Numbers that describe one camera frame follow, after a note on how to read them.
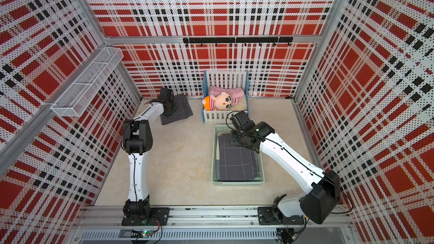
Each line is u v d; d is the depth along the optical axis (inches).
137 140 25.3
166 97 35.5
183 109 44.1
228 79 45.0
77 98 27.7
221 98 39.6
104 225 28.5
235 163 33.7
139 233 27.4
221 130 38.8
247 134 20.6
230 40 34.8
